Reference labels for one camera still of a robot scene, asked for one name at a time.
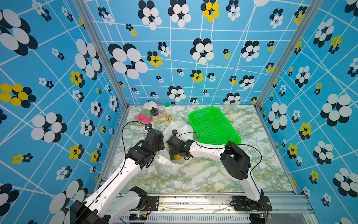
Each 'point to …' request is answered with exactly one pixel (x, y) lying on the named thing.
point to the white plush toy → (149, 105)
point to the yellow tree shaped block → (169, 118)
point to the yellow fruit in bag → (175, 157)
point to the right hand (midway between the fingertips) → (177, 146)
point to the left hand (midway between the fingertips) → (160, 138)
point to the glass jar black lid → (154, 111)
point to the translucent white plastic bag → (162, 159)
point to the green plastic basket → (211, 126)
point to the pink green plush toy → (145, 114)
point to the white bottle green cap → (167, 108)
